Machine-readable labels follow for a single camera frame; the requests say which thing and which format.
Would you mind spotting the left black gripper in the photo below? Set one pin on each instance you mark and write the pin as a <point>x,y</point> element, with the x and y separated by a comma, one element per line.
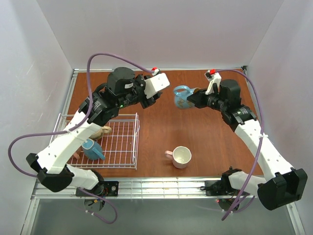
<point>147,101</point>

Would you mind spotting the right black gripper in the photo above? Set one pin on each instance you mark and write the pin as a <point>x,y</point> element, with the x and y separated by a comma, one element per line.
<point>203,100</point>

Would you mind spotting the blue bear mug yellow inside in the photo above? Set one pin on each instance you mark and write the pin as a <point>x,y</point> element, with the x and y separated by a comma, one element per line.
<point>181,94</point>

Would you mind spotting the beige round mug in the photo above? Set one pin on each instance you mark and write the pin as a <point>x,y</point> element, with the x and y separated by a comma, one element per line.
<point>99,134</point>

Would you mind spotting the pink faceted mug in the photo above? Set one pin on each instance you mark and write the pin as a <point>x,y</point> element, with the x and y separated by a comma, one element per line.
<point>180,156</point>

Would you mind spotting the light blue mug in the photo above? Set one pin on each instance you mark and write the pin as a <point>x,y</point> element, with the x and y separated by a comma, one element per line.
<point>93,150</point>

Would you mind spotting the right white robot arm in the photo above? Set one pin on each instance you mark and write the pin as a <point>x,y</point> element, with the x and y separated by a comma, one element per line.
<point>281,183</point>

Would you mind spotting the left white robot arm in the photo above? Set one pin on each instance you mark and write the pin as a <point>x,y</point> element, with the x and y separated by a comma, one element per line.
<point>122,89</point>

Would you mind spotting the salmon pink cup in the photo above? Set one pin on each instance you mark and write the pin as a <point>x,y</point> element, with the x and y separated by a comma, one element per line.
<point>76,156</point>

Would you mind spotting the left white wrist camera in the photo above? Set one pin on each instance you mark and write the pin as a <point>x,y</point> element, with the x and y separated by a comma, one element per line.
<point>155,84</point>

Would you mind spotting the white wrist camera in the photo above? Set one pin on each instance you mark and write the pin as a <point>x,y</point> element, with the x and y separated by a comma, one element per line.
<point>155,84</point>
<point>214,79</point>

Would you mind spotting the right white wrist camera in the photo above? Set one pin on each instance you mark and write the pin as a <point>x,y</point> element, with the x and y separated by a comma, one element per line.
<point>214,79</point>

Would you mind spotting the white wire dish rack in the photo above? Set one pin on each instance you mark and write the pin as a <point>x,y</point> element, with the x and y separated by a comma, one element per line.
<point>120,147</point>

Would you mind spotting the aluminium left rail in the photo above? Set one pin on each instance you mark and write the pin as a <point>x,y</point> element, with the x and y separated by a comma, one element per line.
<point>69,93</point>

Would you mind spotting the aluminium front rail frame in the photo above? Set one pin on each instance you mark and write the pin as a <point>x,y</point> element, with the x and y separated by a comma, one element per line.
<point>164,188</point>

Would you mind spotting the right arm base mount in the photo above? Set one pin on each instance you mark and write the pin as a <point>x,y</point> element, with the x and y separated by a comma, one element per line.
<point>220,191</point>

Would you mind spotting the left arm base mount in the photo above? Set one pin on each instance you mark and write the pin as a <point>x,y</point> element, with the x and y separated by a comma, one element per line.
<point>104,189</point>

